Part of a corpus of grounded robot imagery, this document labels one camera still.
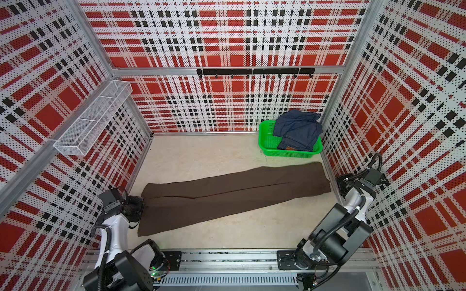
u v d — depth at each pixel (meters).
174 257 0.75
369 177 0.63
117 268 0.40
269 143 1.16
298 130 1.12
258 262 0.75
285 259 0.72
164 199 0.88
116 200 0.63
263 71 0.88
